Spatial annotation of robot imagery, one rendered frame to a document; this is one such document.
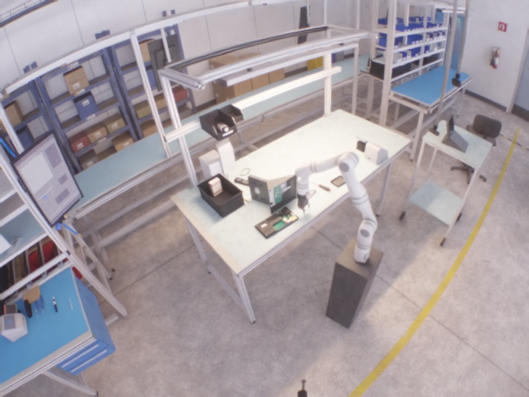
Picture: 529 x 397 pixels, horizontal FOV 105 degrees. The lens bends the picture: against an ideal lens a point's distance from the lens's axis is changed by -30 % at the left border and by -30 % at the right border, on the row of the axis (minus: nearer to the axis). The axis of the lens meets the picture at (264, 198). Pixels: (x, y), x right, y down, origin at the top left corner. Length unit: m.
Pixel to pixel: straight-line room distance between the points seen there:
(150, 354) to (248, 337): 0.89
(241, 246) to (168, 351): 1.33
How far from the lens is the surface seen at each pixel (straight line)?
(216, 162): 2.09
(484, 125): 4.06
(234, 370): 2.47
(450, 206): 3.34
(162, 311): 2.87
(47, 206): 1.77
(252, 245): 1.75
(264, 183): 1.85
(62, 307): 2.18
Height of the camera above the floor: 2.37
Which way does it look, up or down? 43 degrees down
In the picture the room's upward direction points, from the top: 8 degrees counter-clockwise
